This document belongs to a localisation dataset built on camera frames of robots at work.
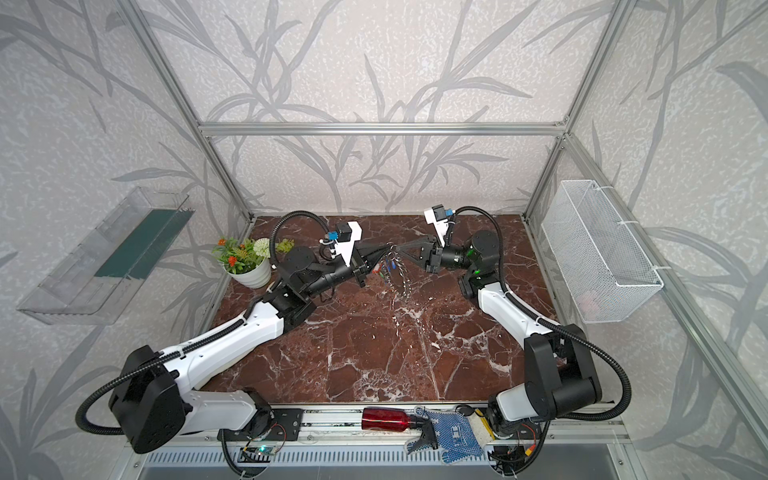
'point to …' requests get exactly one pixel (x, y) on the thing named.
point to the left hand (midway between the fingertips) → (391, 242)
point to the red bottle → (387, 419)
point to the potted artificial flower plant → (249, 264)
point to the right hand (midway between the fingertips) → (400, 246)
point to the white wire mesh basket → (602, 269)
